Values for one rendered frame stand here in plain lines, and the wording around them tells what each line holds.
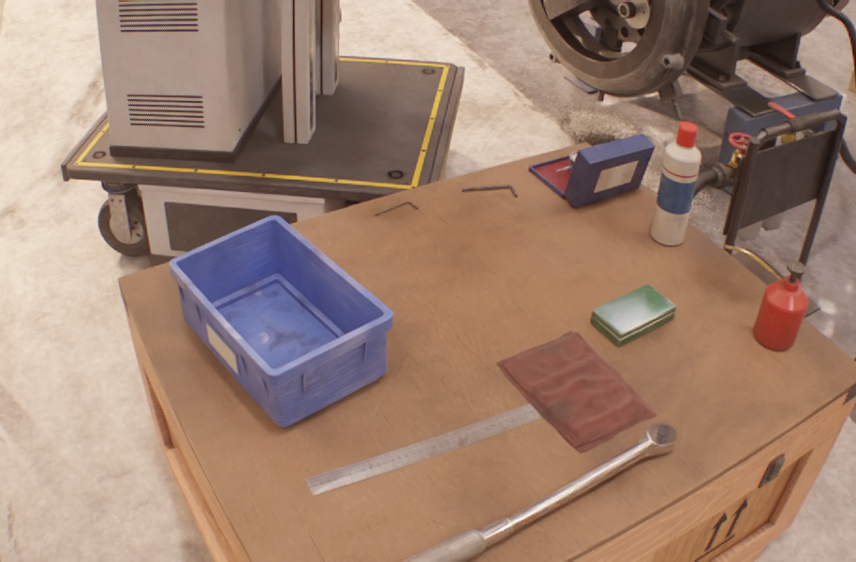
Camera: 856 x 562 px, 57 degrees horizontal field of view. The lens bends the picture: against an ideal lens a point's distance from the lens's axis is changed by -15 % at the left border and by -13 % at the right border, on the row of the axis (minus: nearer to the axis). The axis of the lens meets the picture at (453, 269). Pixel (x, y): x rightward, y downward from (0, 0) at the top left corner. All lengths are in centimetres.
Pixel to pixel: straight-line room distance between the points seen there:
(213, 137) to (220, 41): 25
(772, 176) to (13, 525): 179
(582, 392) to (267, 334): 47
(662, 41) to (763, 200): 56
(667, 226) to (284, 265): 65
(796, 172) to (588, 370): 97
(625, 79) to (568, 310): 120
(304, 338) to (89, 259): 117
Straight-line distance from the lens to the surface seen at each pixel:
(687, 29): 236
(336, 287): 130
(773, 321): 142
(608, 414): 124
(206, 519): 135
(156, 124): 210
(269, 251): 142
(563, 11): 265
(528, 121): 294
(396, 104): 229
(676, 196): 155
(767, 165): 199
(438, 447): 120
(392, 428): 122
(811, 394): 140
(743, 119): 268
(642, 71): 245
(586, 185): 163
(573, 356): 133
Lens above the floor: 137
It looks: 37 degrees down
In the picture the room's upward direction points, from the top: 4 degrees clockwise
